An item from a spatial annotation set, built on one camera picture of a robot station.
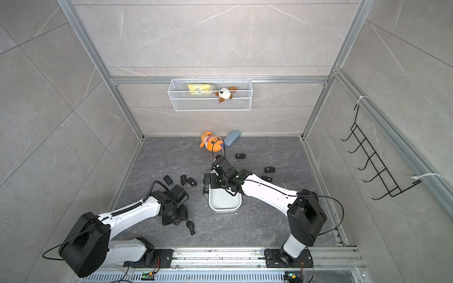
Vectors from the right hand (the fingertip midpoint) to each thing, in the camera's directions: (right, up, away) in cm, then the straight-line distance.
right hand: (212, 180), depth 83 cm
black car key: (+15, +11, +25) cm, 31 cm away
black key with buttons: (-4, -7, +10) cm, 13 cm away
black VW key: (-18, -2, +15) cm, 24 cm away
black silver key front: (-10, -22, -1) cm, 24 cm away
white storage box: (+4, -12, +7) cm, 14 cm away
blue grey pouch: (+10, +23, +32) cm, 40 cm away
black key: (+32, +3, +19) cm, 37 cm away
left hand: (-14, -18, +3) cm, 23 cm away
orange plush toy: (-1, +19, +23) cm, 30 cm away
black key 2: (-13, -3, +13) cm, 18 cm away
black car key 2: (-27, -2, +15) cm, 31 cm away
